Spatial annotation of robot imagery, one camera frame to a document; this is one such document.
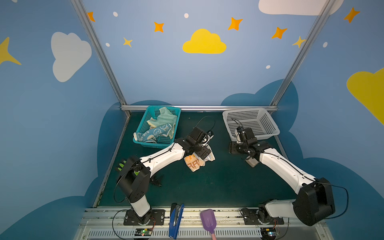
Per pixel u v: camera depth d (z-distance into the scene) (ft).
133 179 1.46
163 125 3.39
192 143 2.17
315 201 1.36
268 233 2.34
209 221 2.40
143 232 2.32
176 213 2.43
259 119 3.77
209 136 2.56
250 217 2.42
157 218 2.42
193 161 2.98
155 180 2.81
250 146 2.08
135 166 1.59
